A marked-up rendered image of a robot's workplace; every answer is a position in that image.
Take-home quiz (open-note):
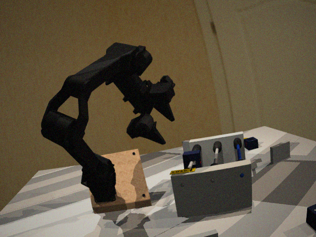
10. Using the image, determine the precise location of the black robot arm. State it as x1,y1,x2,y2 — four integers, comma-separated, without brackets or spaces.
41,42,175,203

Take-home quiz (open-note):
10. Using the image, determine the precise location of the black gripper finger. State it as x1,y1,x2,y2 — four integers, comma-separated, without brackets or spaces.
154,103,175,121
138,121,166,145

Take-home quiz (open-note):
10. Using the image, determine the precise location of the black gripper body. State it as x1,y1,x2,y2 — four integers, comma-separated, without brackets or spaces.
123,80,155,138

